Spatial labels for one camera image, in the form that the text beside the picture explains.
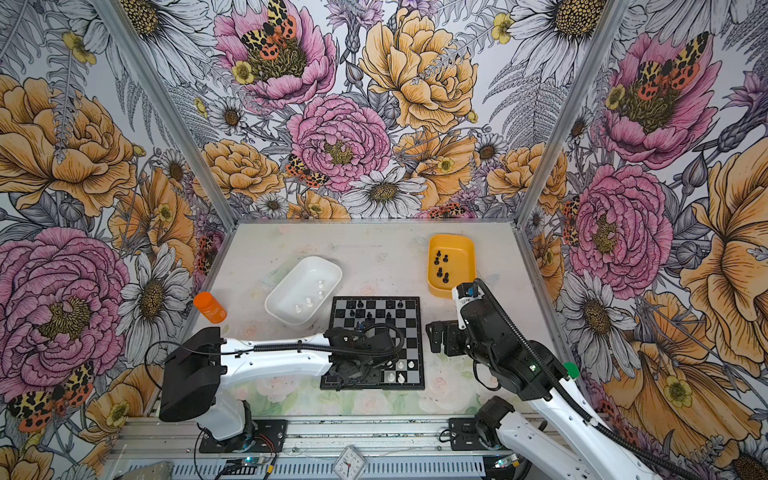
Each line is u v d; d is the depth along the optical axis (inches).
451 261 43.3
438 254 44.0
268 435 29.0
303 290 40.2
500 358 19.3
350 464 27.1
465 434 29.0
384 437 30.0
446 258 42.8
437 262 42.8
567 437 17.2
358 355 22.0
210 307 34.9
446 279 40.5
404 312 37.2
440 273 41.3
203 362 19.5
